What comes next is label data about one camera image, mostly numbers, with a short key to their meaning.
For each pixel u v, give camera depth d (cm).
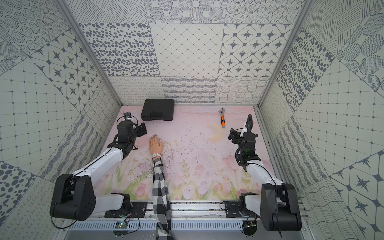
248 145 66
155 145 95
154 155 88
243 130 76
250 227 73
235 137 78
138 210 73
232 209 76
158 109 114
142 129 79
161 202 71
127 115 75
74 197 41
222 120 111
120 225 71
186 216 73
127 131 66
